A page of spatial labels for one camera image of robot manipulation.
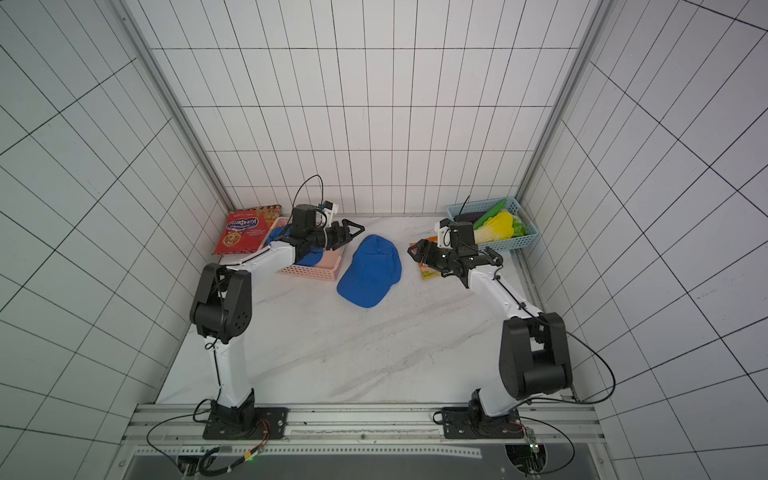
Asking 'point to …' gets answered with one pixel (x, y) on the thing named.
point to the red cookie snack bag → (245, 230)
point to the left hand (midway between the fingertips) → (357, 236)
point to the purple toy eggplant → (470, 218)
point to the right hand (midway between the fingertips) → (405, 252)
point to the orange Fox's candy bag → (426, 271)
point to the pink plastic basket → (326, 267)
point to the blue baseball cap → (376, 267)
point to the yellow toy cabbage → (501, 226)
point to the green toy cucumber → (494, 211)
